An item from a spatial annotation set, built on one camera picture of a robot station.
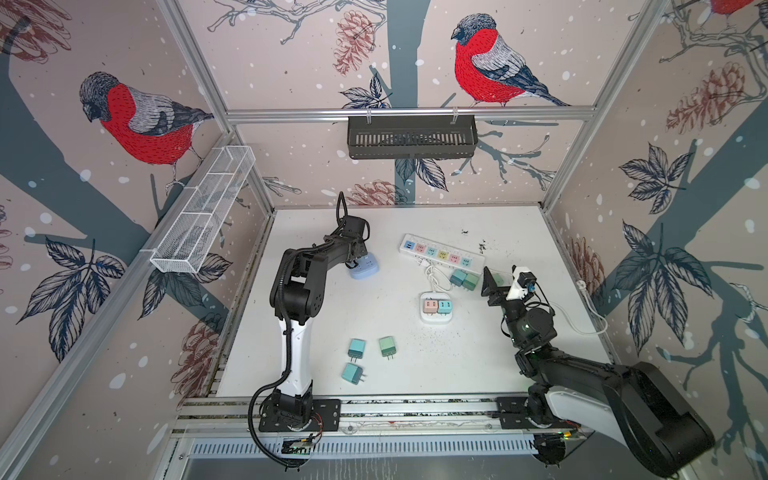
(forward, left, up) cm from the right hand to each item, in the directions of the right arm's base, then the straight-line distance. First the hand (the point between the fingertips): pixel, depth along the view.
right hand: (498, 271), depth 80 cm
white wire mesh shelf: (-4, +80, +15) cm, 81 cm away
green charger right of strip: (+7, -4, -15) cm, 17 cm away
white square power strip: (-7, +16, -15) cm, 23 cm away
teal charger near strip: (+8, +9, -16) cm, 20 cm away
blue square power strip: (+9, +39, -13) cm, 42 cm away
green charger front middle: (-16, +31, -16) cm, 38 cm away
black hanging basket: (+48, +24, +13) cm, 55 cm away
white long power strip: (+17, +14, -15) cm, 27 cm away
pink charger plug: (-6, +18, -11) cm, 22 cm away
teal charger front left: (-17, +39, -16) cm, 46 cm away
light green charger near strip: (+6, +4, -16) cm, 18 cm away
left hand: (+18, +45, -15) cm, 50 cm away
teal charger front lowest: (-24, +39, -15) cm, 49 cm away
